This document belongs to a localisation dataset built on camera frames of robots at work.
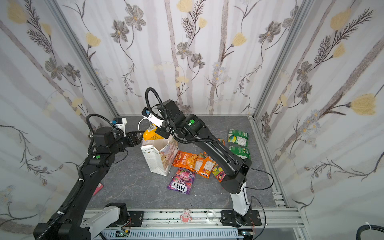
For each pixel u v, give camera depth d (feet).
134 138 2.20
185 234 2.31
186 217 2.35
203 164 2.97
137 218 2.41
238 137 3.42
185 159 3.05
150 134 2.30
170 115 1.59
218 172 2.88
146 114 1.82
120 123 2.16
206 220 2.45
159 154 2.34
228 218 2.42
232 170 1.47
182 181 2.75
